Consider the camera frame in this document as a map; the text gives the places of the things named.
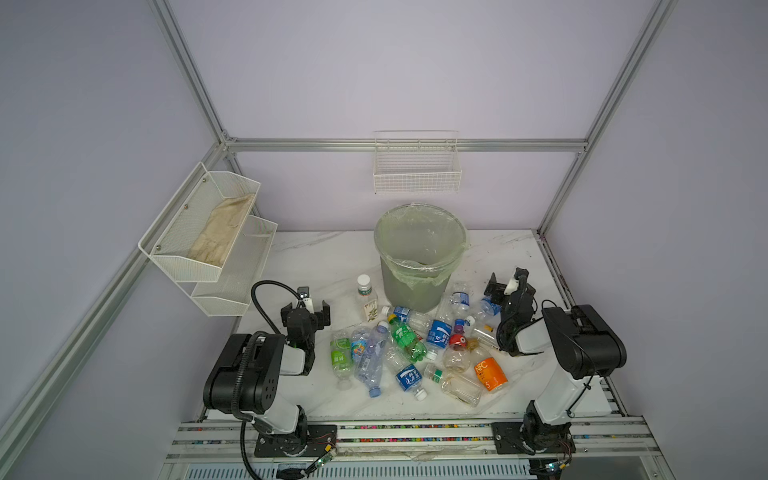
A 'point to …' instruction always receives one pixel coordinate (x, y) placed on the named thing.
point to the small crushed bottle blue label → (488, 306)
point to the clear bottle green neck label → (368, 302)
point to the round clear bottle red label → (456, 356)
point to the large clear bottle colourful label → (369, 364)
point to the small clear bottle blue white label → (460, 298)
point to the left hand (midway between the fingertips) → (306, 304)
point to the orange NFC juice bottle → (486, 368)
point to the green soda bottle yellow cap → (407, 339)
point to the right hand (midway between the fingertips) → (507, 275)
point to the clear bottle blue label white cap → (408, 377)
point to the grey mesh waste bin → (423, 298)
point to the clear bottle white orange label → (484, 331)
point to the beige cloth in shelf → (216, 238)
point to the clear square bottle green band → (461, 389)
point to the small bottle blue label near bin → (409, 316)
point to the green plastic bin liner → (422, 242)
